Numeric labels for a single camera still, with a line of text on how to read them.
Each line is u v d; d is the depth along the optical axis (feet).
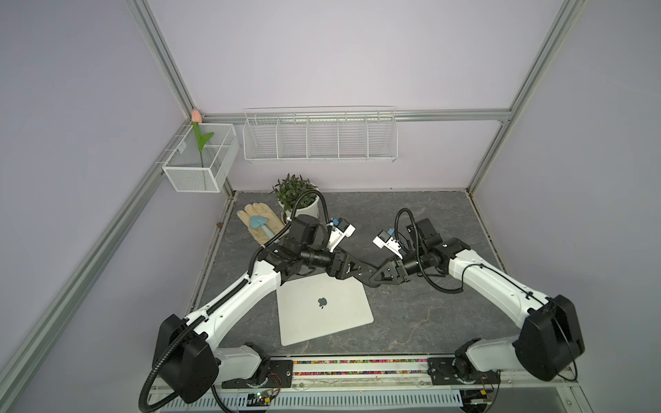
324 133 3.24
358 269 2.27
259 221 3.54
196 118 2.94
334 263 2.06
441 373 2.41
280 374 2.42
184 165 2.76
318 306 2.80
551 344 1.35
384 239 2.24
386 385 2.38
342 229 2.15
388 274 2.19
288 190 3.15
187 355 1.27
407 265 2.18
